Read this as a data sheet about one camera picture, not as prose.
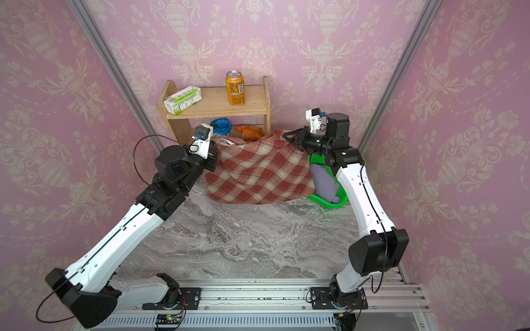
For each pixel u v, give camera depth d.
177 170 0.47
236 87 0.71
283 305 0.74
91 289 0.39
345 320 0.72
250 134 0.91
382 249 0.41
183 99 0.74
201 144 0.53
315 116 0.66
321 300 0.73
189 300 0.73
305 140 0.63
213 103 0.79
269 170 0.82
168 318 0.72
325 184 0.98
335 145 0.56
